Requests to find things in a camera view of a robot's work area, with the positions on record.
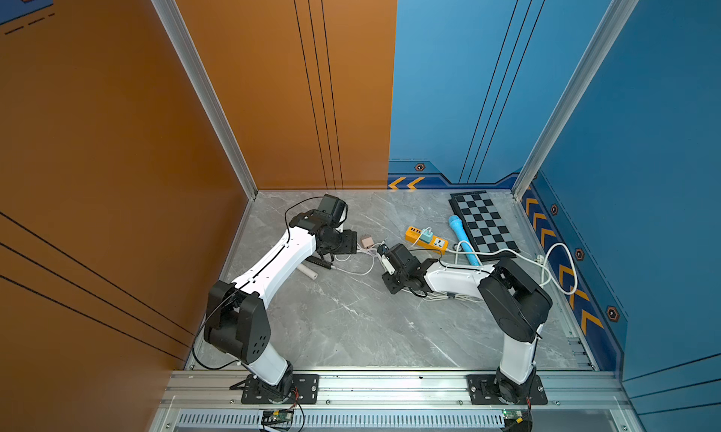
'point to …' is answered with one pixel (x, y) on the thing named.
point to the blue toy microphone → (456, 222)
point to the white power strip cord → (542, 269)
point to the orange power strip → (436, 244)
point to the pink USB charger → (367, 242)
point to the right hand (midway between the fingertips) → (388, 276)
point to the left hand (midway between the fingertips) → (348, 242)
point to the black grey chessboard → (484, 224)
